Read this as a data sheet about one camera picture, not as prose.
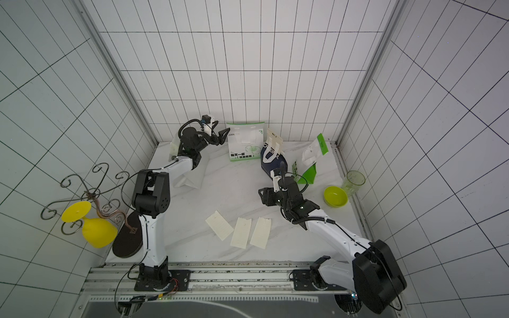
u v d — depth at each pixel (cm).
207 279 74
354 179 88
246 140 103
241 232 86
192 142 77
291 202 62
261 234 85
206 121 80
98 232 65
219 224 88
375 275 40
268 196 72
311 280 67
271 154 95
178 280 72
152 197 57
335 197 94
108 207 59
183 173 72
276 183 74
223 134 87
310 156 92
